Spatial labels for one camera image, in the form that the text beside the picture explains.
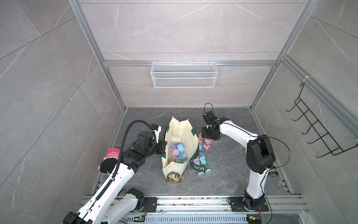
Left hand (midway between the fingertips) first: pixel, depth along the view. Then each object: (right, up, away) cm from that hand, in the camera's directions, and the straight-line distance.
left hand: (168, 141), depth 75 cm
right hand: (+25, +1, +19) cm, 31 cm away
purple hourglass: (+3, -8, +11) cm, 14 cm away
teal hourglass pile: (+21, -14, +12) cm, 28 cm away
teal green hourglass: (+8, -12, +10) cm, 18 cm away
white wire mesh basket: (+9, +45, +26) cm, 53 cm away
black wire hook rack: (+75, +3, -10) cm, 76 cm away
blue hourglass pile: (+6, -5, +11) cm, 14 cm away
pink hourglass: (+1, -14, +14) cm, 19 cm away
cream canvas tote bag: (+8, +3, +19) cm, 20 cm away
